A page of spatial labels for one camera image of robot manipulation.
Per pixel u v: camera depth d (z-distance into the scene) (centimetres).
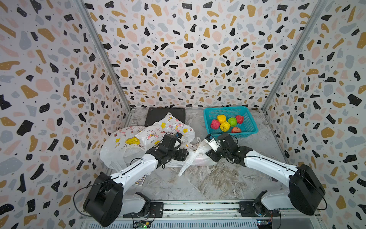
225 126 103
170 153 70
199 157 84
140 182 82
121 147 88
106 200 40
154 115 117
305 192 42
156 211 73
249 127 104
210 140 74
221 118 109
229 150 65
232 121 106
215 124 104
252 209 73
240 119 108
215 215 73
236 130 103
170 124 87
